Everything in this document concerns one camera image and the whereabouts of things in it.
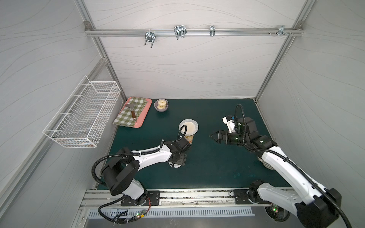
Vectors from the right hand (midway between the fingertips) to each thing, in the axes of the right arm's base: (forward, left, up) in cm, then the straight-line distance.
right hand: (215, 136), depth 75 cm
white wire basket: (-1, +67, +12) cm, 68 cm away
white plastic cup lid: (-11, +21, -18) cm, 30 cm away
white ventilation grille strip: (-34, +36, -18) cm, 53 cm away
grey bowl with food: (+33, +37, -13) cm, 52 cm away
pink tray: (+21, +52, -18) cm, 59 cm away
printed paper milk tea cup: (+4, +14, -11) cm, 18 cm away
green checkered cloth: (+24, +64, -18) cm, 71 cm away
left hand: (-7, +20, -19) cm, 29 cm away
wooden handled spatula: (+26, +58, -17) cm, 66 cm away
